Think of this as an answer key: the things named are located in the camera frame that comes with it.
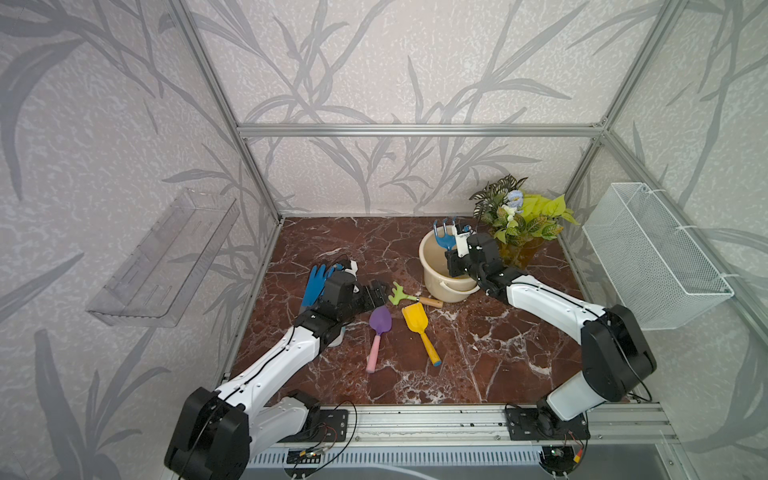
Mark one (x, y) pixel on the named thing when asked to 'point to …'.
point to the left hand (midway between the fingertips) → (380, 290)
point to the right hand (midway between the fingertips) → (449, 249)
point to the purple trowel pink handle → (380, 319)
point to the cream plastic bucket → (437, 280)
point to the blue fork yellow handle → (446, 240)
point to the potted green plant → (520, 225)
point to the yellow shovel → (416, 317)
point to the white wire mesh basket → (652, 265)
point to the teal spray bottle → (337, 342)
